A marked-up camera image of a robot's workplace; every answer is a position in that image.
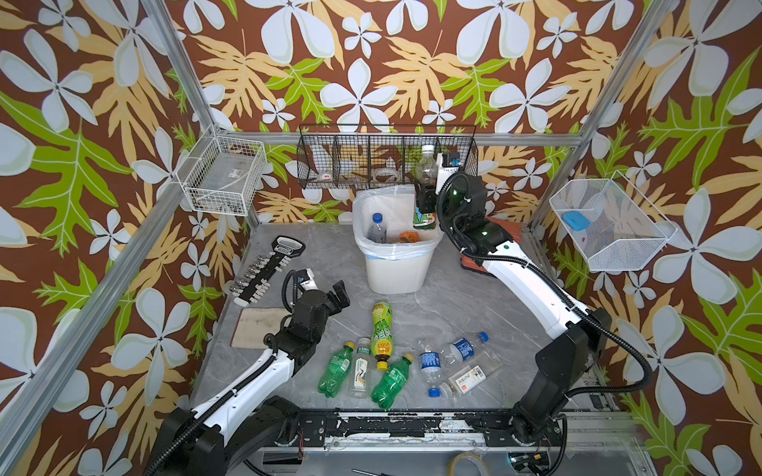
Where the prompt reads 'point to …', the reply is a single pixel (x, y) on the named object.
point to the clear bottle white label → (469, 376)
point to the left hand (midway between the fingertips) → (331, 284)
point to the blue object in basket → (576, 220)
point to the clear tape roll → (387, 176)
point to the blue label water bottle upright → (431, 364)
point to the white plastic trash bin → (398, 277)
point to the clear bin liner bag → (383, 224)
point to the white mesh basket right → (613, 226)
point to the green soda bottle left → (336, 370)
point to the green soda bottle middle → (389, 386)
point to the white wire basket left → (221, 174)
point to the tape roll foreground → (474, 456)
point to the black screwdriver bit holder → (258, 278)
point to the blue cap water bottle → (462, 349)
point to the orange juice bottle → (409, 237)
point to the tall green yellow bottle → (382, 341)
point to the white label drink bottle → (362, 370)
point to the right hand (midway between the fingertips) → (422, 178)
